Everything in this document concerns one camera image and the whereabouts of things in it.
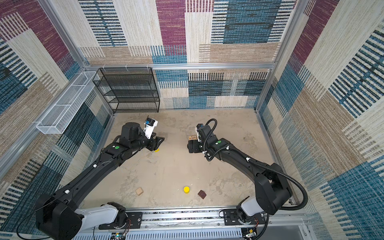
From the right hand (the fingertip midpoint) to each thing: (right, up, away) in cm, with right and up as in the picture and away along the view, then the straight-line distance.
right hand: (195, 147), depth 85 cm
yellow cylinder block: (-4, -22, -4) cm, 23 cm away
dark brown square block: (+4, -24, -5) cm, 25 cm away
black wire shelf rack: (-48, +38, +26) cm, 66 cm away
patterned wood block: (-1, +4, +14) cm, 15 cm away
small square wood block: (-30, -23, -3) cm, 38 cm away
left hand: (-19, +8, -6) cm, 21 cm away
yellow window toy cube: (-18, 0, -12) cm, 22 cm away
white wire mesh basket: (-65, +19, -11) cm, 68 cm away
